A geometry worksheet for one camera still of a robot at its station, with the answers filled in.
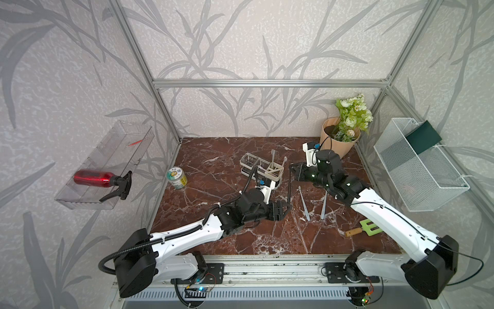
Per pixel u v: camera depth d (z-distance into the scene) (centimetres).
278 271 76
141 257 40
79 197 59
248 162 105
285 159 87
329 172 56
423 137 72
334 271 74
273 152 91
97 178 56
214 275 72
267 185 67
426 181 59
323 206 91
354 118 93
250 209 57
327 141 94
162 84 94
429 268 37
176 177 94
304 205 92
